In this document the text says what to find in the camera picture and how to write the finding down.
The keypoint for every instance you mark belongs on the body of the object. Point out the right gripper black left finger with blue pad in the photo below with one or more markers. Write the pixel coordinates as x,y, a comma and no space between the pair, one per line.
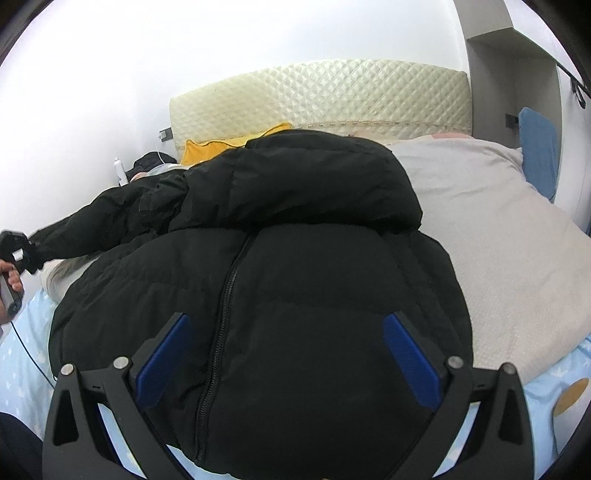
76,445

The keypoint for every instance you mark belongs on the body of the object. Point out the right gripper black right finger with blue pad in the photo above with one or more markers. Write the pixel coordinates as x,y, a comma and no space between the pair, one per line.
499,445

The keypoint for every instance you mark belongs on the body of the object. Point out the black puffer jacket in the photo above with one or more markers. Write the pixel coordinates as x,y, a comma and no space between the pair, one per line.
287,255

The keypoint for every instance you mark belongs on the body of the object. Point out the dark clothing heap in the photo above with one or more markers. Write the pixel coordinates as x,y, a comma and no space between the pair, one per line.
147,162

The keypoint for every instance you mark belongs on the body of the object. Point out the person's left hand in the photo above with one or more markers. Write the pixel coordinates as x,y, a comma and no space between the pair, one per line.
11,292

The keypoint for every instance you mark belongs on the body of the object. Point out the light blue patterned bedsheet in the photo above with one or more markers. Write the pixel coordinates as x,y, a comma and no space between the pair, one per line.
27,384

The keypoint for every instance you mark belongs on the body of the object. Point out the white bottle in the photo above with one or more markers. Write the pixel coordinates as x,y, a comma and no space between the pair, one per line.
120,172

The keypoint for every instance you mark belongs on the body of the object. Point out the beige quilted blanket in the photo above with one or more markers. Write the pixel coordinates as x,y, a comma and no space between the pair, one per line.
522,264

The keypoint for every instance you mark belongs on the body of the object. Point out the yellow pillow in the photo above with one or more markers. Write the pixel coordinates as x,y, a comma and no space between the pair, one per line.
197,152

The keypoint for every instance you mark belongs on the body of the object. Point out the cream padded headboard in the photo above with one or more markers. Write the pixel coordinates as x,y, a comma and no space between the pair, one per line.
380,98

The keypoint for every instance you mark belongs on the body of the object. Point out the grey wardrobe cabinet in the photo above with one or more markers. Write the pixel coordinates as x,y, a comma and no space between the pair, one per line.
516,61

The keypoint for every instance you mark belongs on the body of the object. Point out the black wall socket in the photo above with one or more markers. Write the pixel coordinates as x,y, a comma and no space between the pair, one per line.
165,135

